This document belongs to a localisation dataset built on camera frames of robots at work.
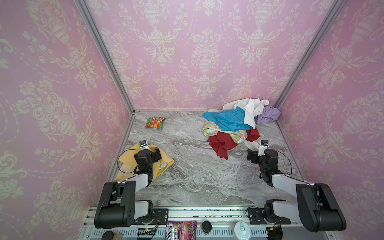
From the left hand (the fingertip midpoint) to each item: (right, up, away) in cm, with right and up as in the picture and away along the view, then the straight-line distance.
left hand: (149, 149), depth 91 cm
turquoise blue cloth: (+51, +18, +8) cm, 55 cm away
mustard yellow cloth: (-12, -8, -3) cm, 15 cm away
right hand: (+66, 0, 0) cm, 66 cm away
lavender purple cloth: (+84, +23, +21) cm, 90 cm away
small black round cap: (+33, -28, -29) cm, 52 cm away
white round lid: (+49, -32, -25) cm, 64 cm away
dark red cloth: (+45, +4, +4) cm, 46 cm away
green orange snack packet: (-2, +17, +19) cm, 25 cm away
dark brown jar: (-8, -31, -29) cm, 43 cm away
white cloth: (+67, +27, +11) cm, 73 cm away
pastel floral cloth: (+39, +12, +12) cm, 42 cm away
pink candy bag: (+22, -33, -23) cm, 46 cm away
